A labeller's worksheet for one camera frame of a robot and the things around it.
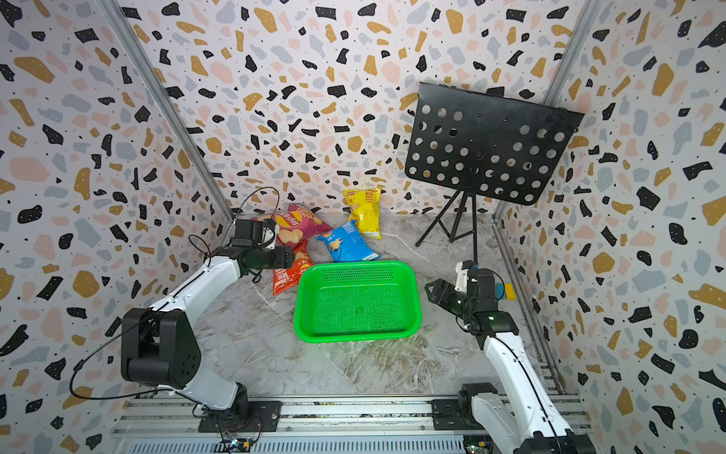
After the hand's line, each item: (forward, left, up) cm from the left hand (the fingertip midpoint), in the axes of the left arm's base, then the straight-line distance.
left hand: (286, 254), depth 90 cm
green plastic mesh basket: (-9, -21, -16) cm, 27 cm away
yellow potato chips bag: (+27, -24, -6) cm, 37 cm away
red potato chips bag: (-5, +1, -7) cm, 9 cm away
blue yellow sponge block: (-25, -57, +18) cm, 64 cm away
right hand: (-14, -45, +1) cm, 47 cm away
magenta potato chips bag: (+16, +1, -3) cm, 16 cm away
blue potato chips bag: (+11, -18, -8) cm, 22 cm away
